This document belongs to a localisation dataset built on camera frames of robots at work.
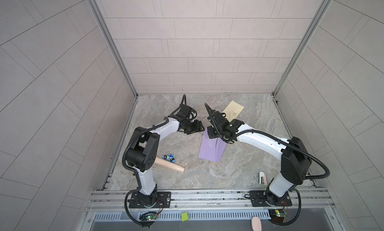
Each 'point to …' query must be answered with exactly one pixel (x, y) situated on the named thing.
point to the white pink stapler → (262, 178)
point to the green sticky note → (184, 216)
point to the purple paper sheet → (211, 149)
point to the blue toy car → (169, 157)
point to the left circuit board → (148, 216)
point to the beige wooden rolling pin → (169, 165)
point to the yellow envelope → (233, 111)
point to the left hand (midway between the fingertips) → (204, 127)
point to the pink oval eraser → (256, 224)
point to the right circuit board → (278, 216)
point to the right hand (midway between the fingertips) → (208, 132)
